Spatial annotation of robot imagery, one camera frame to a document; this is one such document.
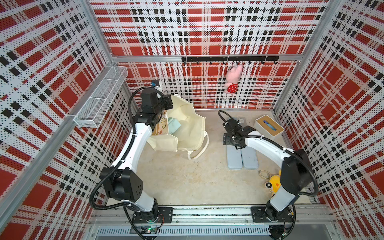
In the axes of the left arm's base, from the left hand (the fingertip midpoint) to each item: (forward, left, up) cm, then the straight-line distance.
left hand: (173, 95), depth 78 cm
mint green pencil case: (+1, +4, -26) cm, 27 cm away
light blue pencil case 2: (-20, -45, -34) cm, 59 cm away
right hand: (-12, -35, -24) cm, 44 cm away
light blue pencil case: (-19, -35, -35) cm, 53 cm away
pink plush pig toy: (+21, -35, -4) cm, 41 cm away
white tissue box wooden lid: (+5, -64, -34) cm, 72 cm away
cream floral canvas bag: (0, 0, -30) cm, 30 cm away
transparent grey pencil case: (+12, -46, -34) cm, 58 cm away
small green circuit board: (-56, +9, -34) cm, 66 cm away
